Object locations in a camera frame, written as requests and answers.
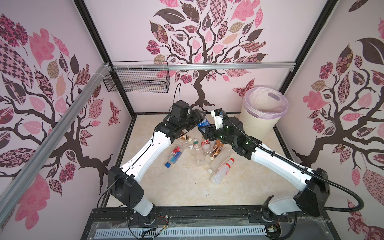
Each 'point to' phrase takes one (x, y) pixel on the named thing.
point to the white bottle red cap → (222, 172)
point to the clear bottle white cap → (206, 166)
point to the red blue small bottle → (174, 156)
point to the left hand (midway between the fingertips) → (204, 117)
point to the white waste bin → (258, 127)
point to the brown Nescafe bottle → (217, 149)
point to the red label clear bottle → (206, 147)
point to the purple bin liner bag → (265, 102)
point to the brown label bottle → (185, 137)
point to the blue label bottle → (205, 123)
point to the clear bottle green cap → (198, 154)
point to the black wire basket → (138, 80)
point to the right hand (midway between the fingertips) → (203, 124)
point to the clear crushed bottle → (184, 144)
